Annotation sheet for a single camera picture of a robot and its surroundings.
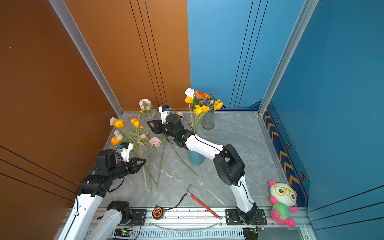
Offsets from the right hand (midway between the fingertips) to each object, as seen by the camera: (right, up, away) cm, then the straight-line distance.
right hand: (148, 122), depth 80 cm
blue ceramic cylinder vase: (+25, -21, +7) cm, 33 cm away
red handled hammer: (+25, -40, -1) cm, 47 cm away
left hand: (0, -18, -6) cm, 19 cm away
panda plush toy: (+69, -37, -7) cm, 78 cm away
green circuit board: (-9, -52, -10) cm, 54 cm away
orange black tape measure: (+7, -44, -7) cm, 45 cm away
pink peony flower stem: (-6, +11, +12) cm, 17 cm away
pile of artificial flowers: (-9, -16, +19) cm, 26 cm away
